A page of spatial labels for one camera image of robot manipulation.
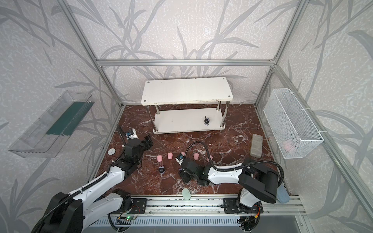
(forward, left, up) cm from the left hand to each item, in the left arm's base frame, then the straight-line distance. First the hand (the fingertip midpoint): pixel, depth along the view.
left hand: (146, 137), depth 85 cm
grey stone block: (-4, -68, -9) cm, 69 cm away
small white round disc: (-3, +25, -14) cm, 29 cm away
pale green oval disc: (-28, -25, -10) cm, 39 cm away
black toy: (-16, -10, -9) cm, 21 cm away
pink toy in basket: (-10, -77, +8) cm, 79 cm away
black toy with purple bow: (+14, -37, -2) cm, 40 cm away
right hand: (-15, -21, -11) cm, 28 cm away
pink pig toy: (-7, -40, -12) cm, 42 cm away
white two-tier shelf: (+39, -19, -12) cm, 45 cm away
